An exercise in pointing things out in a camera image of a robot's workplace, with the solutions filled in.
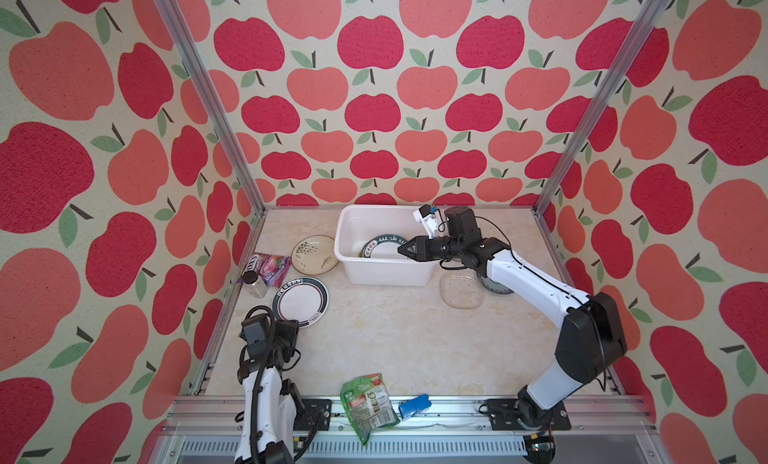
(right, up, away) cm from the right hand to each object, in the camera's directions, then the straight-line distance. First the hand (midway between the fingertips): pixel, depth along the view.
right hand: (402, 254), depth 80 cm
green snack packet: (-9, -38, -5) cm, 40 cm away
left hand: (-30, -22, +6) cm, 38 cm away
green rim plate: (-11, 0, +24) cm, 26 cm away
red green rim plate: (-31, -15, +14) cm, 38 cm away
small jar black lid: (-45, -10, +9) cm, 46 cm away
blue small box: (+2, -39, -6) cm, 39 cm away
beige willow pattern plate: (-30, -2, +27) cm, 41 cm away
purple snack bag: (-42, -6, +19) cm, 47 cm away
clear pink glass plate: (+21, -13, +18) cm, 31 cm away
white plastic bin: (-11, +4, +27) cm, 29 cm away
